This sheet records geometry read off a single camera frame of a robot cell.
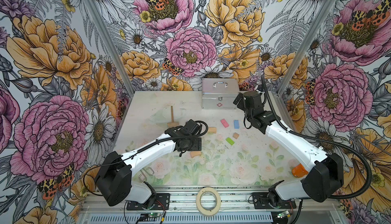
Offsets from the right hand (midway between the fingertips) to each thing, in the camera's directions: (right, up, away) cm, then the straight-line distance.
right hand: (244, 102), depth 82 cm
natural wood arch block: (-27, -29, +7) cm, 41 cm away
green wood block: (-4, -24, +14) cm, 28 cm away
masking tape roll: (-20, -49, -13) cm, 55 cm away
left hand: (-28, -25, 0) cm, 37 cm away
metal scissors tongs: (-54, -39, 0) cm, 67 cm away
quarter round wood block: (-1, -21, +16) cm, 26 cm away
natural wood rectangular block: (-15, -17, +18) cm, 29 cm away
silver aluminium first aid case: (-10, +7, +24) cm, 27 cm away
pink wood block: (-7, -13, +21) cm, 26 cm away
